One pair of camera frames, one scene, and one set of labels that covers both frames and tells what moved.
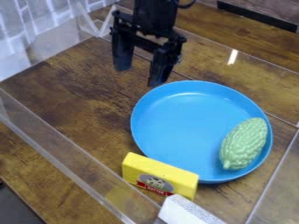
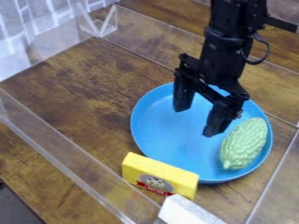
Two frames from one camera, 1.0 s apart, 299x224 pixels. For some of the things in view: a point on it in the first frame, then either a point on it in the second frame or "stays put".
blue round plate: (180, 122) stays put
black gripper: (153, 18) → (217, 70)
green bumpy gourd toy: (243, 142) stays put
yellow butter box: (157, 177) stays put
